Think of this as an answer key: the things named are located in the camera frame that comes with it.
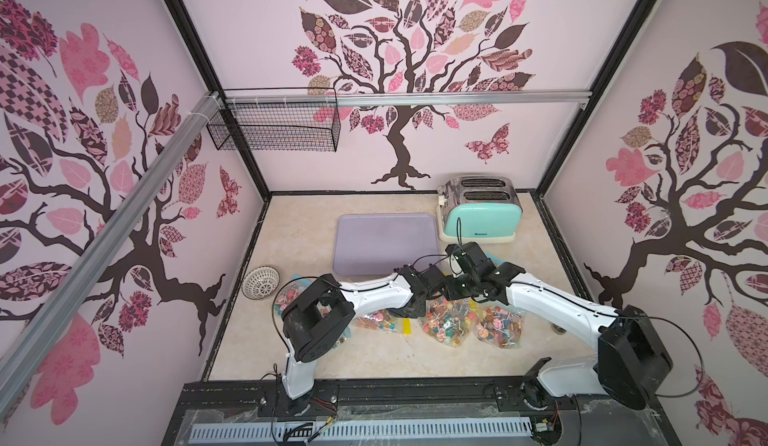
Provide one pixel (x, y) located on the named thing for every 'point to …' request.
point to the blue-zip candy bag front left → (345, 336)
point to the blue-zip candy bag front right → (498, 323)
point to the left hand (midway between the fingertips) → (407, 314)
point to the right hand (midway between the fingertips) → (442, 285)
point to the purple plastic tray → (381, 243)
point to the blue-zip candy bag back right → (497, 261)
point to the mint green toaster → (479, 209)
